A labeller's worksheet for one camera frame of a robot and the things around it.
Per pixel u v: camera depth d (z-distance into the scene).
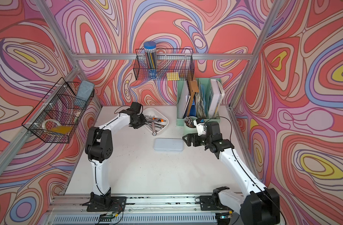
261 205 0.38
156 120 1.05
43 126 0.66
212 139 0.60
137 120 0.85
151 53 0.73
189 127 0.89
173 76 0.91
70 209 0.73
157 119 1.05
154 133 0.94
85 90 0.82
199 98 0.93
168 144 0.94
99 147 0.56
